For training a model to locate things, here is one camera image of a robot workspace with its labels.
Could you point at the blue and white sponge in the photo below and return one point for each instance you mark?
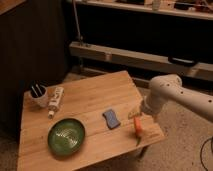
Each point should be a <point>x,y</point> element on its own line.
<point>111,119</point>

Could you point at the metal vertical pole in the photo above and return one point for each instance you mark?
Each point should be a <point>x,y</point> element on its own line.
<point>79,37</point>

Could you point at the long grey case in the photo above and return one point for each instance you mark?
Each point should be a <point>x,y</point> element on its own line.
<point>136,59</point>

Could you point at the white cup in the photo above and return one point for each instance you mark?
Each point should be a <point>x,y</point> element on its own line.
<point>42,100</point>

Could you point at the orange pepper with green stem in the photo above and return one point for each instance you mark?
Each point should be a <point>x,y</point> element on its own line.
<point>138,129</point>

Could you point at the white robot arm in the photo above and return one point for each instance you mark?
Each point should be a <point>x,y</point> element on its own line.
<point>169,87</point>

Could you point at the black handle on case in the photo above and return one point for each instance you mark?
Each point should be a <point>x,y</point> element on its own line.
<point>182,62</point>

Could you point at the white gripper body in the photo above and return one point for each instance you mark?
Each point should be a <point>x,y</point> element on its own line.
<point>152,105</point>

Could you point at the wooden table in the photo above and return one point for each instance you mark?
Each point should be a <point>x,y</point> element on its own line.
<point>102,105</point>

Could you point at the black utensil in cup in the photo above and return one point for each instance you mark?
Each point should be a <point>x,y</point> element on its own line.
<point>33,89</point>
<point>39,89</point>

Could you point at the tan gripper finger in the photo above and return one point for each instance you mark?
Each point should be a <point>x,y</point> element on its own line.
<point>136,111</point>

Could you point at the white tube bottle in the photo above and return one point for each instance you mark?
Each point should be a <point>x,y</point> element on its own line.
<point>54,102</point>

